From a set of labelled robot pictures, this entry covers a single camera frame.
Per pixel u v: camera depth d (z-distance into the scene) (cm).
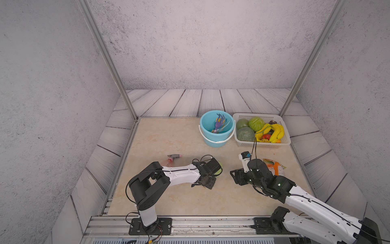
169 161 93
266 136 99
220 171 73
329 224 44
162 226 73
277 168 88
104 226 76
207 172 68
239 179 68
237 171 69
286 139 97
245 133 96
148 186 46
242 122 109
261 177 57
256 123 99
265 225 73
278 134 96
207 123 99
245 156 69
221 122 100
